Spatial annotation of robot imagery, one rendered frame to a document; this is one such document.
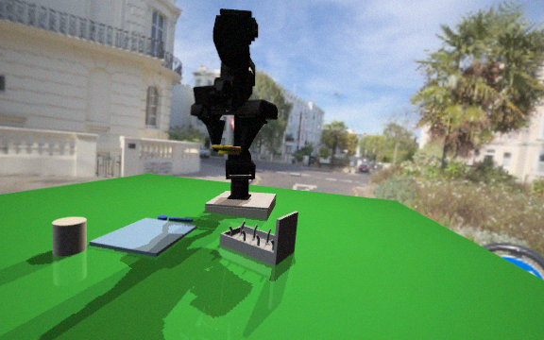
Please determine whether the yellow round plate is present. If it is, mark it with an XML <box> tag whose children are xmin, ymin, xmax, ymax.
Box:
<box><xmin>212</xmin><ymin>144</ymin><xmax>241</xmax><ymax>155</ymax></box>

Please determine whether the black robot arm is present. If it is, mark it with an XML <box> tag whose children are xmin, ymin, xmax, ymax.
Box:
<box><xmin>194</xmin><ymin>8</ymin><xmax>258</xmax><ymax>200</ymax></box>

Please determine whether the grey dish rack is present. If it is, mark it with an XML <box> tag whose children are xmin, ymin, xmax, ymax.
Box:
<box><xmin>219</xmin><ymin>212</ymin><xmax>298</xmax><ymax>265</ymax></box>

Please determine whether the light blue flat slab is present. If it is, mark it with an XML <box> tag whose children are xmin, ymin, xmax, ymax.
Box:
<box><xmin>89</xmin><ymin>217</ymin><xmax>196</xmax><ymax>257</ymax></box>

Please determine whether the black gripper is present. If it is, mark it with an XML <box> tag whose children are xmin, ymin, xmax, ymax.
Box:
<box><xmin>191</xmin><ymin>71</ymin><xmax>278</xmax><ymax>154</ymax></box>

